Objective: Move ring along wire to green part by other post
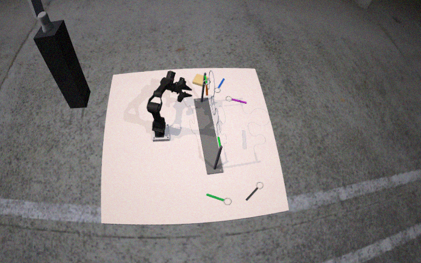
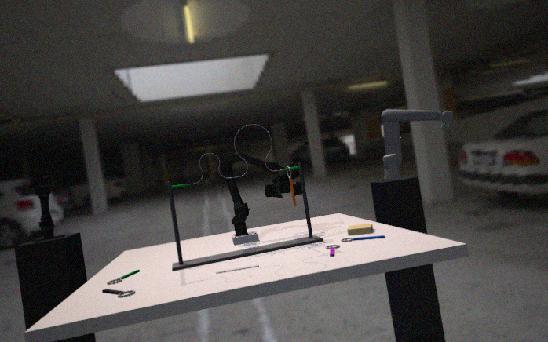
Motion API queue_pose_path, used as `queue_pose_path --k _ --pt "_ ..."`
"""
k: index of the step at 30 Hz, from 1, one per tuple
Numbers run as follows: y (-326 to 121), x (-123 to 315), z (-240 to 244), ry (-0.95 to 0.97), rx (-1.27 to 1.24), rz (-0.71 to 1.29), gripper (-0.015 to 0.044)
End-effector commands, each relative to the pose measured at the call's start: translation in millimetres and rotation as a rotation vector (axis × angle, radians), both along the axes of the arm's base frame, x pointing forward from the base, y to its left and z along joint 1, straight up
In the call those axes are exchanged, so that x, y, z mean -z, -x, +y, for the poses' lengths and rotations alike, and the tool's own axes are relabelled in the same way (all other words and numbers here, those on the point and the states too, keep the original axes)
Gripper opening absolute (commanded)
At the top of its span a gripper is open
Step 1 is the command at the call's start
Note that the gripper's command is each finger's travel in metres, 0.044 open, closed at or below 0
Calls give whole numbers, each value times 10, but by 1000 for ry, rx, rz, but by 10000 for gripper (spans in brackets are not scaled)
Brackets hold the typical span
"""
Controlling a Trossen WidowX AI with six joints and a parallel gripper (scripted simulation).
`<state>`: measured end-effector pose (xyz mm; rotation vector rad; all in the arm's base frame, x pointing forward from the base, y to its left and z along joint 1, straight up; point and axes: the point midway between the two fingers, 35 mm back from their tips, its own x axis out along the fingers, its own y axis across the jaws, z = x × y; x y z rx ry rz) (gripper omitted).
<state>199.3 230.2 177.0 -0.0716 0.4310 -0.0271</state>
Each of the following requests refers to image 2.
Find tan rectangular block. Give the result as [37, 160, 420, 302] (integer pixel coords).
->
[347, 224, 373, 235]

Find green handle with small grey ring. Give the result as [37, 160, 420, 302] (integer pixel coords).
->
[107, 270, 140, 285]

